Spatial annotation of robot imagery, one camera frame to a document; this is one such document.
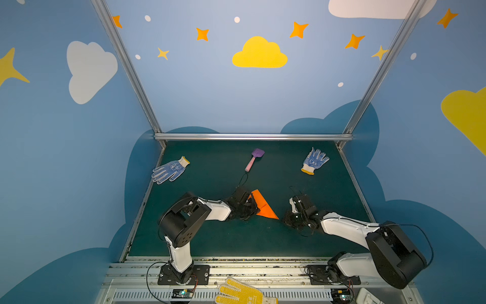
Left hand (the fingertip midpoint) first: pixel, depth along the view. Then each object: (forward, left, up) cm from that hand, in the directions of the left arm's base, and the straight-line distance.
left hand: (263, 211), depth 91 cm
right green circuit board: (-33, -29, -3) cm, 44 cm away
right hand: (-3, -9, -1) cm, 9 cm away
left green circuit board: (-33, +33, -3) cm, 47 cm away
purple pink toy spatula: (+39, +2, 0) cm, 39 cm away
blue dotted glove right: (+35, -34, -2) cm, 49 cm away
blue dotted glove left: (+27, +49, -1) cm, 56 cm away
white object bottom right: (-34, -36, 0) cm, 50 cm away
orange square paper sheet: (+5, 0, -2) cm, 5 cm away
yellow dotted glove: (-33, +13, -2) cm, 35 cm away
